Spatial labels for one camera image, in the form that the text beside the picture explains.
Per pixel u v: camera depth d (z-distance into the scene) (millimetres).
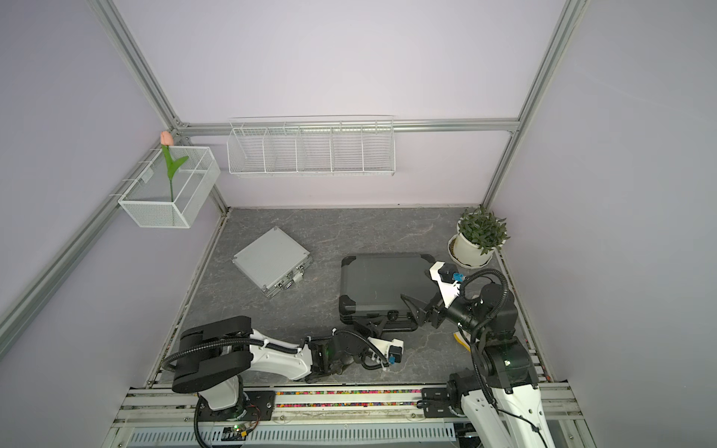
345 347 598
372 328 697
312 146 1002
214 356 473
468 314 546
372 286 866
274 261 1024
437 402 731
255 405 738
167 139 846
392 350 675
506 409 444
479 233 887
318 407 750
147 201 783
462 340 844
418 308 566
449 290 541
